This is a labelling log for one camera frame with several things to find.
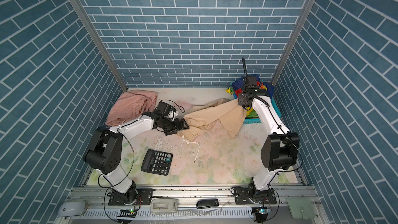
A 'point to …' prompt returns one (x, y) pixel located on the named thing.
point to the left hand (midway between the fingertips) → (184, 129)
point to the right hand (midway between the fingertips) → (244, 98)
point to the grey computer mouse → (71, 208)
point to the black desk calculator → (157, 162)
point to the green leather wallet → (302, 208)
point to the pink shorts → (131, 104)
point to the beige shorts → (227, 114)
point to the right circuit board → (263, 210)
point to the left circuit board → (127, 213)
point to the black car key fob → (202, 203)
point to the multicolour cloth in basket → (236, 88)
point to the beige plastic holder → (162, 205)
